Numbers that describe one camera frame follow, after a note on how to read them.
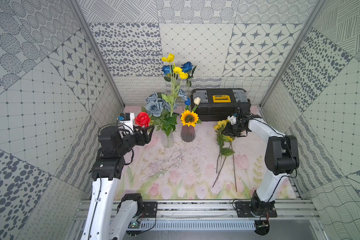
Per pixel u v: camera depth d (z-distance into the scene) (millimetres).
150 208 735
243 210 735
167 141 930
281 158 506
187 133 1076
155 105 705
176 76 702
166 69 766
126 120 556
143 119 632
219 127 989
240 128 796
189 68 782
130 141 568
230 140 958
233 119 900
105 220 391
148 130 644
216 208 760
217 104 987
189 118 781
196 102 858
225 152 930
